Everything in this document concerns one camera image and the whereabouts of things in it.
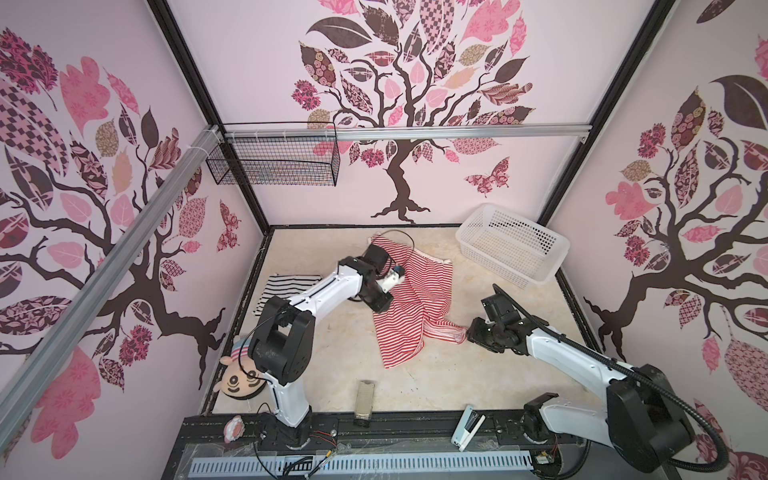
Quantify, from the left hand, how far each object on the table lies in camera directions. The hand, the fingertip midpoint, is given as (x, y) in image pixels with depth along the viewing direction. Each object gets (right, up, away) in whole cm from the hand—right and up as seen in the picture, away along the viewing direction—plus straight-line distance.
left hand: (381, 308), depth 89 cm
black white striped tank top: (-33, +6, +10) cm, 35 cm away
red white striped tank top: (+13, 0, +3) cm, 13 cm away
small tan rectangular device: (-4, -22, -13) cm, 26 cm away
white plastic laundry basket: (+50, +20, +25) cm, 59 cm away
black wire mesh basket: (-35, +49, +6) cm, 60 cm away
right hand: (+27, -7, -1) cm, 28 cm away
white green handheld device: (+22, -27, -16) cm, 38 cm away
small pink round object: (-35, -26, -18) cm, 47 cm away
